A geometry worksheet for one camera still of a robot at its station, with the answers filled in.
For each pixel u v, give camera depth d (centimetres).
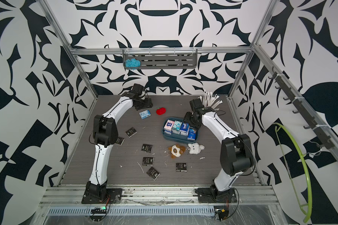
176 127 94
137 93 83
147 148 89
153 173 80
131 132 96
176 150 87
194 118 65
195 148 88
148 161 85
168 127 94
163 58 94
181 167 82
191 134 95
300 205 54
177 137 94
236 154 46
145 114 105
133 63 91
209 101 92
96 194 65
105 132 62
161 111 108
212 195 66
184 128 94
